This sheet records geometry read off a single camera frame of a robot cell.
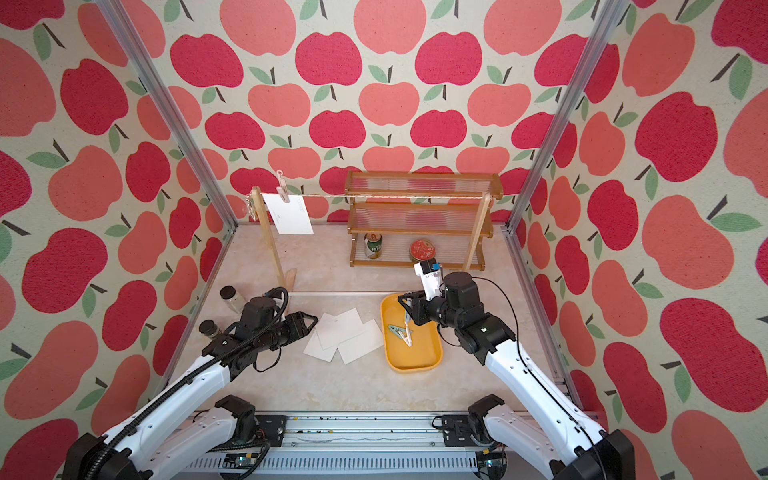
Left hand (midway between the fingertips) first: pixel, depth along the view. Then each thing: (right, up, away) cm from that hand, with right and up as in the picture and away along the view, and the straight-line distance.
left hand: (313, 328), depth 81 cm
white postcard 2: (+13, -7, +11) cm, 19 cm away
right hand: (+25, +8, -6) cm, 27 cm away
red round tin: (+33, +21, +26) cm, 48 cm away
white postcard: (-2, -8, +8) cm, 12 cm away
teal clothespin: (+23, -3, +10) cm, 25 cm away
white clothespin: (+27, -5, +8) cm, 28 cm away
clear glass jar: (-28, +8, +9) cm, 31 cm away
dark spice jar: (-30, 0, +1) cm, 30 cm away
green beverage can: (+16, +23, +23) cm, 36 cm away
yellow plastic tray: (+32, -8, +5) cm, 33 cm away
